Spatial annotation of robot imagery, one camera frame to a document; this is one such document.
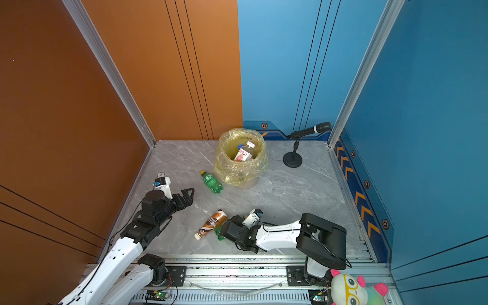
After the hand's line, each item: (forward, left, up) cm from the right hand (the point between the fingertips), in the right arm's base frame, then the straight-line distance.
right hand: (229, 225), depth 85 cm
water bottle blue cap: (+35, -5, +15) cm, 38 cm away
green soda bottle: (+21, +10, +3) cm, 24 cm away
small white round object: (+29, +41, -1) cm, 50 cm away
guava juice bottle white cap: (+26, -7, +19) cm, 33 cm away
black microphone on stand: (+38, -35, 0) cm, 52 cm away
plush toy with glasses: (-25, -43, +5) cm, 50 cm away
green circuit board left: (-25, +24, -2) cm, 35 cm away
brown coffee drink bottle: (+1, +6, +3) cm, 7 cm away
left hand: (+10, +17, +14) cm, 25 cm away
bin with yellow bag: (+14, -7, +19) cm, 25 cm away
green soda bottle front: (-3, +5, +2) cm, 6 cm away
